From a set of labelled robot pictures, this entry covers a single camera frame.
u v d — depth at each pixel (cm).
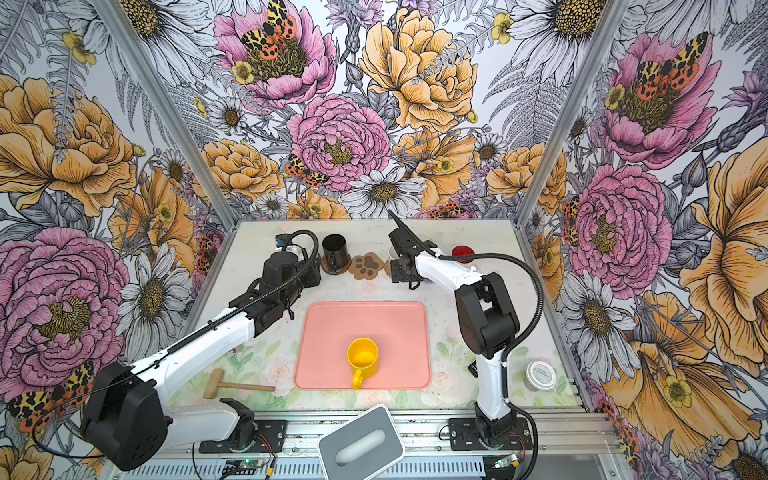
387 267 108
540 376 78
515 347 52
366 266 108
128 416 40
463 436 74
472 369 84
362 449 72
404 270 83
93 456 42
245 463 71
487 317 53
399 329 92
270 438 74
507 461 72
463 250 102
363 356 87
